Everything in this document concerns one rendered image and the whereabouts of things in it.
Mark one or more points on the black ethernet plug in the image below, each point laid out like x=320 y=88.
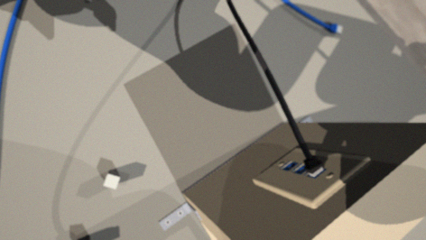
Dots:
x=313 y=166

